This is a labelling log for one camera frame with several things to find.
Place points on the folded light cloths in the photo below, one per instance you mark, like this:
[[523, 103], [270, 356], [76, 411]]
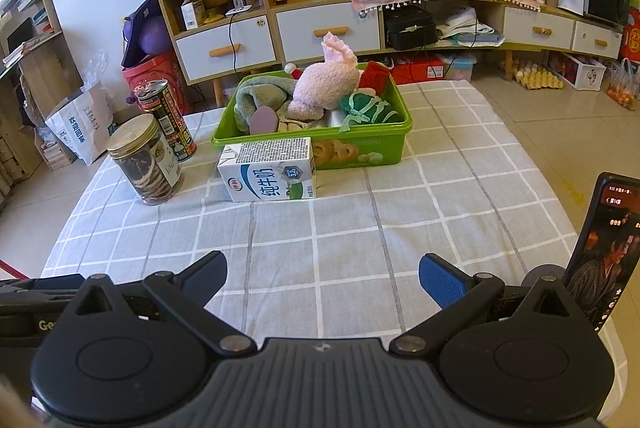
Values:
[[470, 26]]

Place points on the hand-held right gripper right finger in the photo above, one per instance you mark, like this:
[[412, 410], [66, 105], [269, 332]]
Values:
[[440, 280]]

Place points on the small white carton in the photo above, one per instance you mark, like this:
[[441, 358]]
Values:
[[191, 14]]

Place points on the green watermelon plush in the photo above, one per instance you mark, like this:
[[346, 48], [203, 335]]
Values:
[[372, 108]]

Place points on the low wooden cabinet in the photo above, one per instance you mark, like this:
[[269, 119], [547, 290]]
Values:
[[300, 6]]

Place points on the grey-green towel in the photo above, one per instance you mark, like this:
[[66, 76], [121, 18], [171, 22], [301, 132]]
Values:
[[255, 96]]

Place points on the grey checked tablecloth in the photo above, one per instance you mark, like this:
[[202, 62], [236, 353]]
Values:
[[325, 258]]

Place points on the green plastic bin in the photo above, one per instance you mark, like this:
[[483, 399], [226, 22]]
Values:
[[360, 148]]

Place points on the red gift package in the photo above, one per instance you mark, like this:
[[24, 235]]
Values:
[[632, 28]]

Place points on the red and white santa plush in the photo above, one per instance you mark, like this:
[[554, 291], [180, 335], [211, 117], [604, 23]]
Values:
[[372, 76]]

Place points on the wooden bookshelf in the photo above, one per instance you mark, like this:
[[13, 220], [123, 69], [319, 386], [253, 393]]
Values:
[[45, 73]]

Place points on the black bag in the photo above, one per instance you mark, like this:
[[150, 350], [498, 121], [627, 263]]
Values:
[[410, 31]]

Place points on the white paper bag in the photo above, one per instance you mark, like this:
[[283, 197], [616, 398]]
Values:
[[80, 128]]

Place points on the clear box with blue lid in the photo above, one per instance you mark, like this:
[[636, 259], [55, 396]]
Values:
[[457, 68]]

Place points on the bag of orange fruit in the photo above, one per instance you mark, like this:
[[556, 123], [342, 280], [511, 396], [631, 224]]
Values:
[[625, 93]]

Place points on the yellow egg tray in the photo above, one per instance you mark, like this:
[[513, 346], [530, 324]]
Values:
[[530, 76]]

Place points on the white milk carton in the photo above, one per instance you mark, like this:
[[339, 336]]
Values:
[[265, 180]]

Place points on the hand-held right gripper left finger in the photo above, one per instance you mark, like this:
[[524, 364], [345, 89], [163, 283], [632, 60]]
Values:
[[205, 273]]

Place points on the red cardboard box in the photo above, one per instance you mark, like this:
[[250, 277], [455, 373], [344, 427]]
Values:
[[420, 71]]

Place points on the pink plush toy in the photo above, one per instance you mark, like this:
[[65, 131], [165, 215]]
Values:
[[320, 88]]

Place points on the black smartphone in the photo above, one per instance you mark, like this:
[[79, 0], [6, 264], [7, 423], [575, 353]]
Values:
[[610, 258]]

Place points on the white plastic basket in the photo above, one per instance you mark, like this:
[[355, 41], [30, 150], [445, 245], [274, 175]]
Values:
[[582, 71]]

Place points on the tall printed can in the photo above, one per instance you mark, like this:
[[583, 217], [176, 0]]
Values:
[[167, 123]]

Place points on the cookie jar with gold lid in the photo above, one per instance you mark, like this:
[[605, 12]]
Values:
[[145, 168]]

